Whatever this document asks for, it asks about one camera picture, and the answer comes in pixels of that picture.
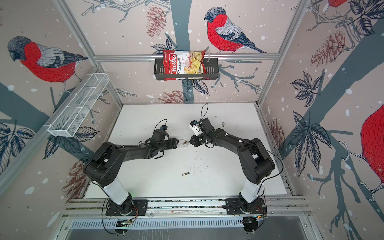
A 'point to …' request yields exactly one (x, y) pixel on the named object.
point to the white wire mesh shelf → (78, 105)
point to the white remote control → (180, 144)
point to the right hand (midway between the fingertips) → (190, 143)
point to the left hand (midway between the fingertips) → (174, 141)
